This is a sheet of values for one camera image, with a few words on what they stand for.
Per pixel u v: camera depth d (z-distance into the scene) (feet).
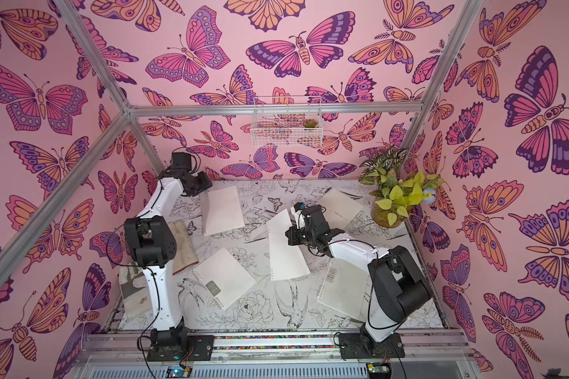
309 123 3.05
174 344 2.13
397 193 2.75
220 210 3.74
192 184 2.80
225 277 3.01
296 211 2.70
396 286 1.49
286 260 2.94
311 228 2.29
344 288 2.81
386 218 2.73
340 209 3.63
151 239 1.90
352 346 2.40
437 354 2.43
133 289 2.87
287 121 3.13
